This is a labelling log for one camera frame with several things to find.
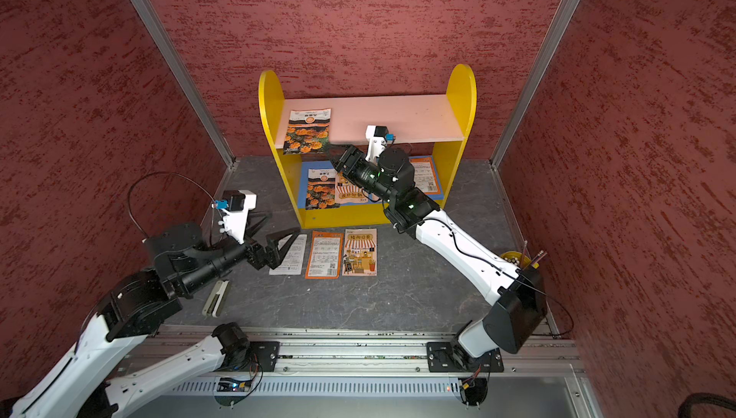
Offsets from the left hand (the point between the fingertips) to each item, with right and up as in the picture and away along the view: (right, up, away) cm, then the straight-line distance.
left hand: (283, 229), depth 59 cm
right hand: (+8, +16, +6) cm, 18 cm away
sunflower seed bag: (+10, +7, +33) cm, 35 cm away
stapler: (-28, -24, +22) cm, 43 cm away
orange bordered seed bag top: (+3, -14, +33) cm, 36 cm away
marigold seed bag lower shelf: (+1, +8, +34) cm, 35 cm away
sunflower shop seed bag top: (+14, -13, +35) cm, 40 cm away
